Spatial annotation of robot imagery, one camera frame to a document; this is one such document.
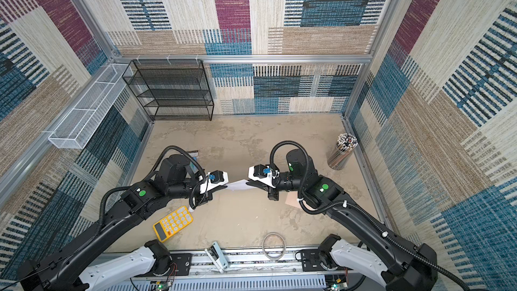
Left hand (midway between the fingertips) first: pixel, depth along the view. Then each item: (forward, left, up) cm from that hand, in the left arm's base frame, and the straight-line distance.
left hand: (223, 180), depth 69 cm
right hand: (-2, -9, +2) cm, 10 cm away
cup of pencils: (+17, -48, -14) cm, 53 cm away
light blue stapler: (-19, +3, -21) cm, 28 cm away
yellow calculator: (-7, +23, -22) cm, 33 cm away
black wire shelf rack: (+58, +35, -7) cm, 68 cm away
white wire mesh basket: (+15, +52, +9) cm, 55 cm away
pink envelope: (-12, -20, +12) cm, 26 cm away
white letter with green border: (-4, -6, +4) cm, 8 cm away
